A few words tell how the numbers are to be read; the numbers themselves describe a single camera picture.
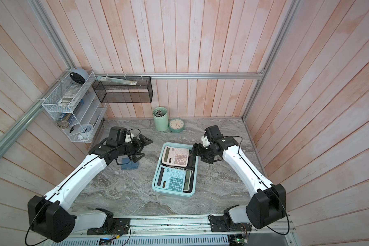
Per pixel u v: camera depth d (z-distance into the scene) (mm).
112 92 1071
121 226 730
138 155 775
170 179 761
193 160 830
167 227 746
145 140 720
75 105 751
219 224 732
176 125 1137
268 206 399
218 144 562
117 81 908
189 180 763
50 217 387
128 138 645
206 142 746
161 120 1034
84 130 830
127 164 658
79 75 799
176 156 858
